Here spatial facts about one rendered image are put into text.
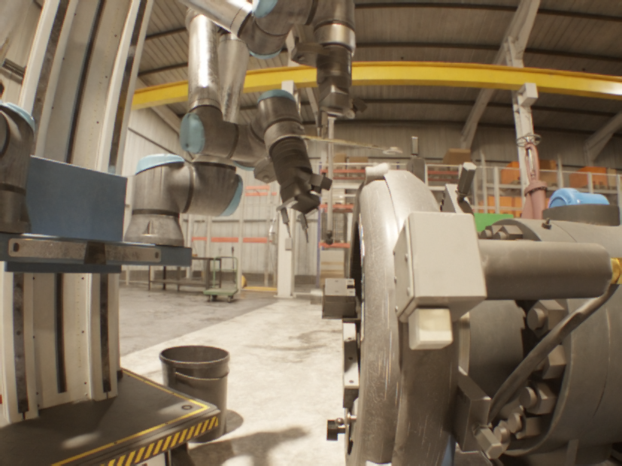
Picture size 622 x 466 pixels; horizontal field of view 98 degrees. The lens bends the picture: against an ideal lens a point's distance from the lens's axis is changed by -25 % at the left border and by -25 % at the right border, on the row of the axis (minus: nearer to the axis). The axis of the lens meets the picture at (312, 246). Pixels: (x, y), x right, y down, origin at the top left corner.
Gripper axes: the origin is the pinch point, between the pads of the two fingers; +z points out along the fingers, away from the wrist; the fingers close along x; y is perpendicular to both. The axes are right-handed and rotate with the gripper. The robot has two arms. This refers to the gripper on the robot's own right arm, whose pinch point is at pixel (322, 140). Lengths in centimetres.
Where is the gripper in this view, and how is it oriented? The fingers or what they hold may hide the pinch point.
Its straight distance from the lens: 69.5
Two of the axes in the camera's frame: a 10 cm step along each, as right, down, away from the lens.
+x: -3.6, -0.3, 9.3
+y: 9.3, 0.1, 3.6
